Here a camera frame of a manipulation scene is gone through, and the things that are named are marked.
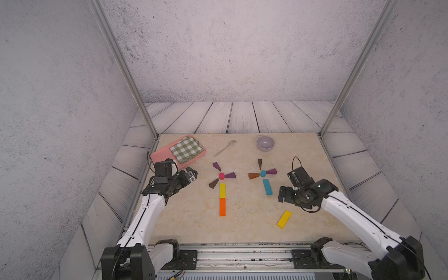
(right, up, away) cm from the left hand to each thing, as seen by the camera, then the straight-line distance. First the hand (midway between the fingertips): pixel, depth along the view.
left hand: (193, 175), depth 84 cm
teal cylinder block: (+36, -1, +15) cm, 39 cm away
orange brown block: (+31, -3, +17) cm, 35 cm away
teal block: (+38, -8, +13) cm, 41 cm away
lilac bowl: (+40, +16, +28) cm, 52 cm away
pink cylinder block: (+13, -3, +15) cm, 20 cm away
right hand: (+44, -10, -4) cm, 45 cm away
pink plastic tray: (-24, +10, +30) cm, 39 cm away
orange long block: (+13, -17, +5) cm, 22 cm away
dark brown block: (+8, -7, +12) cm, 16 cm away
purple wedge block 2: (+18, -2, +15) cm, 24 cm away
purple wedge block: (+10, +3, +20) cm, 22 cm away
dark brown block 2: (+35, +5, +21) cm, 41 cm away
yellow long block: (+13, -10, +10) cm, 19 cm away
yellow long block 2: (+43, -21, 0) cm, 48 cm away
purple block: (+42, 0, +17) cm, 45 cm away
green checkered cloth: (-10, +12, +28) cm, 32 cm away
